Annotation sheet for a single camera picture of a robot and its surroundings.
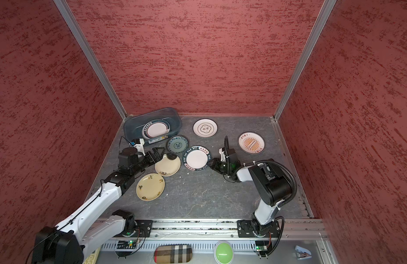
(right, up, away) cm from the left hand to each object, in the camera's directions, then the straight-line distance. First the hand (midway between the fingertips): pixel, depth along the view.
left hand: (160, 154), depth 83 cm
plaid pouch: (+10, -39, -17) cm, 43 cm away
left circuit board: (-10, -38, -12) cm, 41 cm away
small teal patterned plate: (+5, +3, +22) cm, 22 cm away
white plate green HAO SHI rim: (+18, -5, +15) cm, 23 cm away
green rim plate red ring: (-12, +14, +28) cm, 33 cm away
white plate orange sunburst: (+54, +4, +24) cm, 59 cm away
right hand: (+24, -9, +10) cm, 28 cm away
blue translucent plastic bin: (-28, +15, +29) cm, 43 cm away
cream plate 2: (-7, -19, +5) cm, 21 cm away
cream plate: (0, -9, +9) cm, 13 cm away
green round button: (+31, -39, -15) cm, 52 cm away
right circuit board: (+48, -40, -12) cm, 64 cm away
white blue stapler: (+65, -40, -15) cm, 78 cm away
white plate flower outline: (+23, +14, +31) cm, 41 cm away
